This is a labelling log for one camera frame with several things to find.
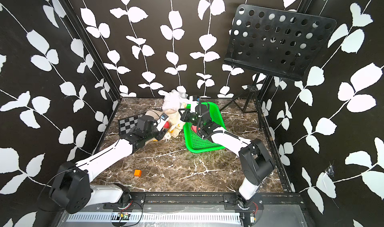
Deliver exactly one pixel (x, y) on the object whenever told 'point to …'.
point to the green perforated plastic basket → (194, 143)
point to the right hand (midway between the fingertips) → (176, 109)
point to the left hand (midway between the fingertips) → (164, 123)
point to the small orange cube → (137, 173)
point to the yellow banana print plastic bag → (174, 127)
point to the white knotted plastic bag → (173, 100)
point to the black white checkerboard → (126, 124)
